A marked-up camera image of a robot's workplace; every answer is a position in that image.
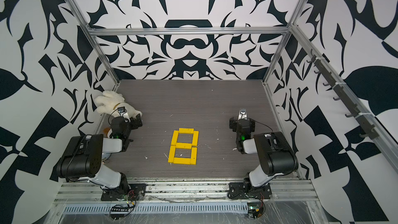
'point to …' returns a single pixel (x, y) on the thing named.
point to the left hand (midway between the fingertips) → (129, 113)
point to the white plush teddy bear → (109, 102)
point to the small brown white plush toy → (107, 130)
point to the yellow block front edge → (183, 160)
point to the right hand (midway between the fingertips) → (242, 115)
